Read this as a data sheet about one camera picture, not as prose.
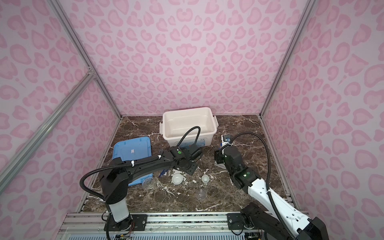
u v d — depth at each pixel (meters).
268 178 0.52
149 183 0.80
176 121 1.01
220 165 0.92
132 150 1.00
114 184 0.45
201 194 0.82
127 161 0.49
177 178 0.86
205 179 0.87
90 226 0.73
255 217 0.60
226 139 0.65
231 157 0.55
